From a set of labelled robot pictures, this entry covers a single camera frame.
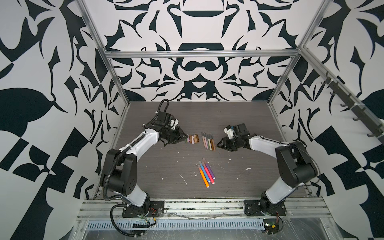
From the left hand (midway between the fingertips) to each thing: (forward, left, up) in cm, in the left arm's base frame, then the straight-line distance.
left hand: (187, 134), depth 85 cm
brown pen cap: (+5, -6, -13) cm, 15 cm away
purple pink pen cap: (+5, -1, -13) cm, 14 cm away
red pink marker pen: (-18, -11, -13) cm, 25 cm away
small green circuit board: (-42, -38, -15) cm, 59 cm away
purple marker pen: (-15, -12, -13) cm, 23 cm away
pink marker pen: (+3, -12, -14) cm, 18 cm away
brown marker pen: (+4, -16, -14) cm, 22 cm away
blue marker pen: (-16, -9, -13) cm, 22 cm away
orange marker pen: (-19, -8, -13) cm, 25 cm away
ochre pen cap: (+5, -2, -13) cm, 14 cm away
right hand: (-2, -19, -9) cm, 21 cm away
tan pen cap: (+5, -5, -13) cm, 15 cm away
